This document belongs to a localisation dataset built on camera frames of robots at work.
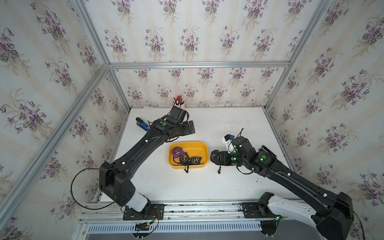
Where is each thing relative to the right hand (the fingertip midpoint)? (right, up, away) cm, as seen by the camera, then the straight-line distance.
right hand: (217, 158), depth 75 cm
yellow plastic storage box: (-8, +1, +20) cm, 22 cm away
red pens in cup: (-24, +35, +37) cm, 56 cm away
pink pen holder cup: (-21, +30, +34) cm, 50 cm away
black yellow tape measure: (-18, -5, +13) cm, 22 cm away
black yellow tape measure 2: (-11, -5, +13) cm, 18 cm away
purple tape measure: (-22, 0, +16) cm, 28 cm away
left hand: (-14, +14, +5) cm, 21 cm away
